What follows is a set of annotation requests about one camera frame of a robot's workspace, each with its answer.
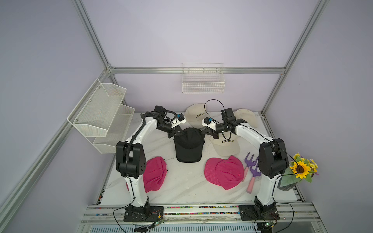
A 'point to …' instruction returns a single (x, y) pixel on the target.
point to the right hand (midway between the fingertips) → (204, 132)
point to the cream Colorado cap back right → (247, 115)
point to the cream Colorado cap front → (228, 144)
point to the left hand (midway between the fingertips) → (182, 134)
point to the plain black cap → (189, 145)
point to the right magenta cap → (228, 173)
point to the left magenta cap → (154, 174)
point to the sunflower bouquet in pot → (299, 169)
